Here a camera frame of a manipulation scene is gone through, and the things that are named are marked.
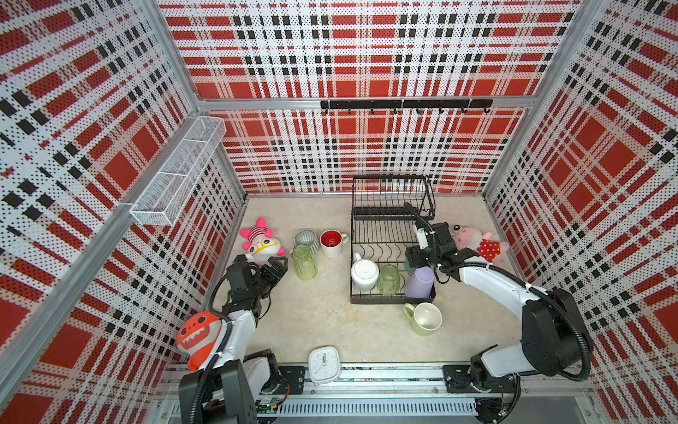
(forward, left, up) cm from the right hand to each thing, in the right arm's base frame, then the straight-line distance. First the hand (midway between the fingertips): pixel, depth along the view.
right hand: (420, 249), depth 90 cm
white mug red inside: (+8, +32, -7) cm, 34 cm away
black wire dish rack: (+14, +11, -8) cm, 20 cm away
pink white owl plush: (+4, +57, -2) cm, 57 cm away
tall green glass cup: (-5, +39, 0) cm, 40 cm away
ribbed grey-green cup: (+12, +42, -8) cm, 44 cm away
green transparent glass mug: (-11, +12, -1) cm, 16 cm away
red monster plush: (-28, +68, 0) cm, 73 cm away
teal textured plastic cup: (-8, +5, +3) cm, 10 cm away
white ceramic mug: (-9, +20, 0) cm, 22 cm away
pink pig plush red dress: (+3, -26, -5) cm, 27 cm away
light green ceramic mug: (-20, 0, -9) cm, 22 cm away
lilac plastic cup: (-14, +3, +3) cm, 15 cm away
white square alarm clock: (-34, +32, -7) cm, 47 cm away
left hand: (-6, +46, 0) cm, 46 cm away
